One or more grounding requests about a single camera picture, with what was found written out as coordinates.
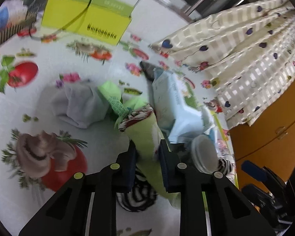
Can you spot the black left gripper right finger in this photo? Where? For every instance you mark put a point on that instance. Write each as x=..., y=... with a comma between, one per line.
x=210, y=203

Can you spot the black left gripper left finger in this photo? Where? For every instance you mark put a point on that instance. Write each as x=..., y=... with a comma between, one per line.
x=86, y=204

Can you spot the black white striped sock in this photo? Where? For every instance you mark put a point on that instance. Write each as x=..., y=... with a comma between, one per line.
x=141, y=197
x=225, y=166

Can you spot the green rabbit sock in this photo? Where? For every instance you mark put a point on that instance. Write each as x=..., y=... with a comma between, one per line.
x=142, y=129

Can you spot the white glove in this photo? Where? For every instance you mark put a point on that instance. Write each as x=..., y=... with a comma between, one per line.
x=79, y=104

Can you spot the light green cloth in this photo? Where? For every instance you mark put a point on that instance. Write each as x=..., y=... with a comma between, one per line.
x=113, y=95

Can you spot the clear round plastic container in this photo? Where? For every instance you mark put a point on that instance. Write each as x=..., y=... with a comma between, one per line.
x=204, y=155

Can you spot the floral fruit tablecloth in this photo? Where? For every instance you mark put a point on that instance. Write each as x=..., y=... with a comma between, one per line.
x=27, y=109

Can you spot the wet wipes pack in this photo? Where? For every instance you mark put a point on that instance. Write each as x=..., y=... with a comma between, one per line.
x=178, y=113

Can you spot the black smartphone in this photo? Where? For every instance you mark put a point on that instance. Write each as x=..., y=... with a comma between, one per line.
x=150, y=71

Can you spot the cream heart pattern curtain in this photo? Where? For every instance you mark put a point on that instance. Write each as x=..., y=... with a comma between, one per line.
x=247, y=53

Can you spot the striped cardboard tray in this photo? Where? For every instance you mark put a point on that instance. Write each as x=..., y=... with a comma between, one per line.
x=15, y=29

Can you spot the lime green cardboard box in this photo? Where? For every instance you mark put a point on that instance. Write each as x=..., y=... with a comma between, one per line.
x=104, y=20

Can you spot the blue white tissue pack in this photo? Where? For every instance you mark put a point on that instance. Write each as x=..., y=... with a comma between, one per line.
x=11, y=13

